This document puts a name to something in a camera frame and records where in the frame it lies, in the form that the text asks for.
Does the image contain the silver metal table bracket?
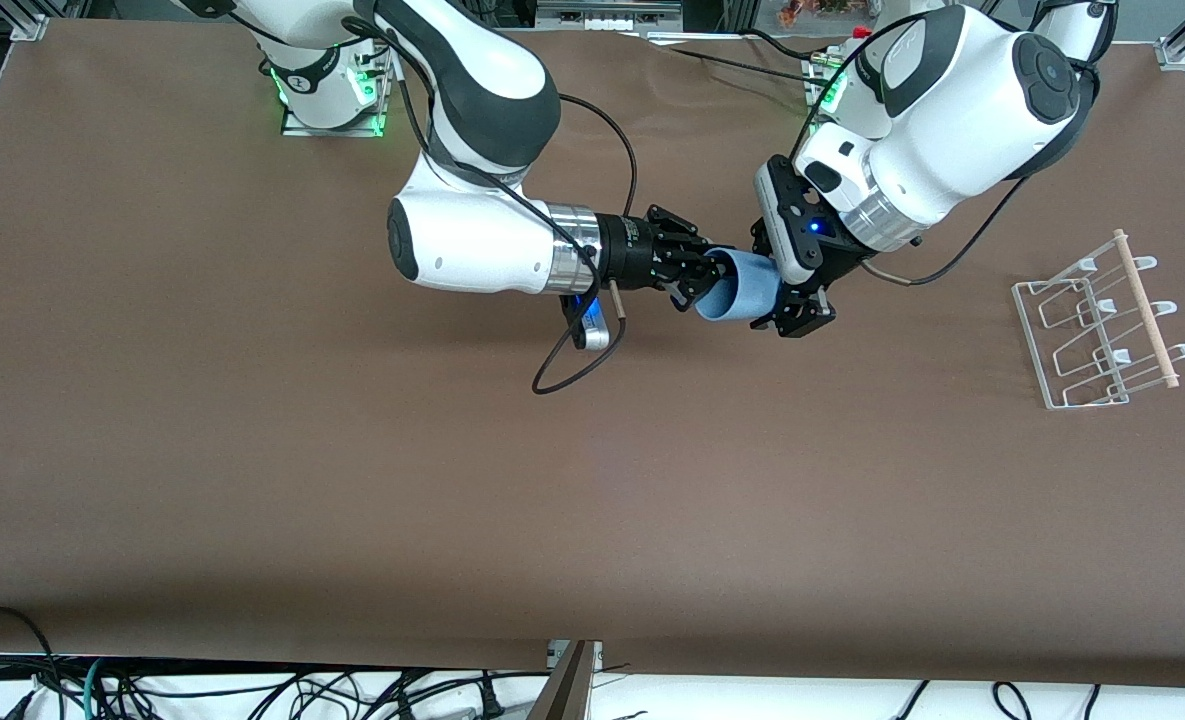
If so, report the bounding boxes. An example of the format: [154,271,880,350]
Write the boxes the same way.
[546,639,605,674]

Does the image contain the orange red background item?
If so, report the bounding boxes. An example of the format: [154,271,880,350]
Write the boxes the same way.
[777,0,855,27]

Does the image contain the tangled black floor cables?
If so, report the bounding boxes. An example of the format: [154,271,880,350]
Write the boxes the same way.
[112,668,553,720]

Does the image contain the white wire cup rack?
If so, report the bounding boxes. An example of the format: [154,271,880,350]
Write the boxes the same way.
[1010,230,1185,412]

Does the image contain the dark angled metal bar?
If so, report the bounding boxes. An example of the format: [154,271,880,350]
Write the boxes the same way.
[526,641,595,720]

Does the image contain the teal cable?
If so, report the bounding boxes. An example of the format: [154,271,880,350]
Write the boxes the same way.
[80,656,115,720]

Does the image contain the light blue plastic cup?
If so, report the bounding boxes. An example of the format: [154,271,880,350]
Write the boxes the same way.
[694,248,784,323]

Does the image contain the brown table cover sheet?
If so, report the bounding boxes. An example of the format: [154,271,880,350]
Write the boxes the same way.
[0,18,1185,691]

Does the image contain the white power strip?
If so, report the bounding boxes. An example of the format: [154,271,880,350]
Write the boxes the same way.
[536,0,685,32]

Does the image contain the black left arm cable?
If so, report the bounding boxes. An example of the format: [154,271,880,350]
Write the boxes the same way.
[807,0,1119,289]

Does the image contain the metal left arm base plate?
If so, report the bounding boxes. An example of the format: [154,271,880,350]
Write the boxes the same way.
[804,55,839,115]

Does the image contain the black cable on table cover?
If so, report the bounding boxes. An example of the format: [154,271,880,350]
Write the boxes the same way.
[745,28,845,65]
[667,45,821,81]

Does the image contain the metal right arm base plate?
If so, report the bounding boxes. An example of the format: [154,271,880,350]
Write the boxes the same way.
[280,45,389,139]

